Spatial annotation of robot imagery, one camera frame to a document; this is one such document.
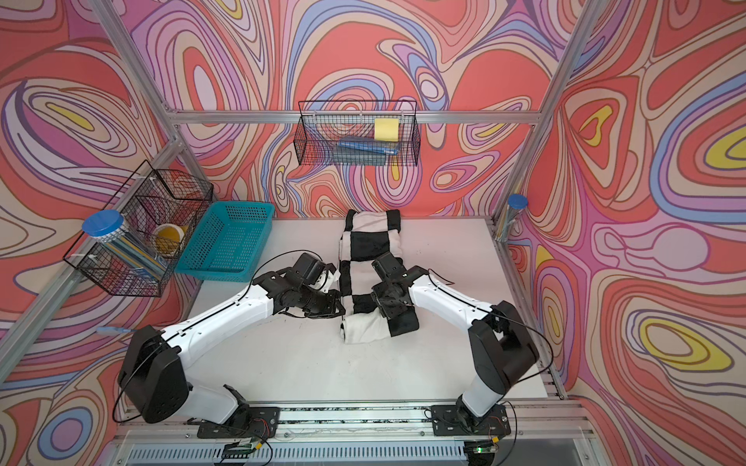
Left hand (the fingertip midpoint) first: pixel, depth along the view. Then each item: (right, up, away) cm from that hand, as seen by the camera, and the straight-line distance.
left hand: (349, 312), depth 79 cm
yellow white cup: (-44, +20, -8) cm, 49 cm away
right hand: (+7, -1, +7) cm, 10 cm away
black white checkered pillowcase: (+4, +22, +33) cm, 40 cm away
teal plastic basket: (-50, +20, +33) cm, 64 cm away
